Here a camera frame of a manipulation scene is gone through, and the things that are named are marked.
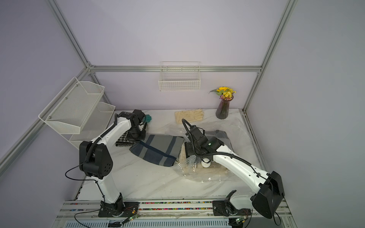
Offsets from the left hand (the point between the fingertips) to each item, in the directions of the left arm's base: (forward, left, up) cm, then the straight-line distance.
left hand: (138, 142), depth 88 cm
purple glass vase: (+31, -59, -3) cm, 66 cm away
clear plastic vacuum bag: (+11, -62, -6) cm, 63 cm away
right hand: (-7, -34, +5) cm, 35 cm away
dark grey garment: (-1, -15, -7) cm, 16 cm away
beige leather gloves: (+32, -33, -10) cm, 47 cm away
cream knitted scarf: (-15, -34, 0) cm, 37 cm away
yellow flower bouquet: (+32, -58, +14) cm, 68 cm away
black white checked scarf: (+7, -54, -2) cm, 54 cm away
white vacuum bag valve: (-14, -41, -2) cm, 44 cm away
